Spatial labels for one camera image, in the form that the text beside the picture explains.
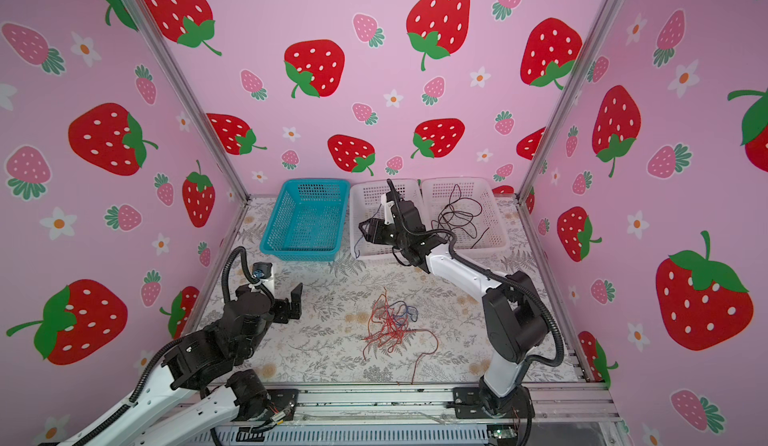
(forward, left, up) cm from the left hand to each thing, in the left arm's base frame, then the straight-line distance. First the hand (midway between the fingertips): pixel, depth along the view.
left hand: (285, 284), depth 71 cm
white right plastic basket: (+47, -55, -22) cm, 75 cm away
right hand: (+20, -18, 0) cm, 26 cm away
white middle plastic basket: (+46, -15, -19) cm, 52 cm away
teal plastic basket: (+40, +7, -22) cm, 46 cm away
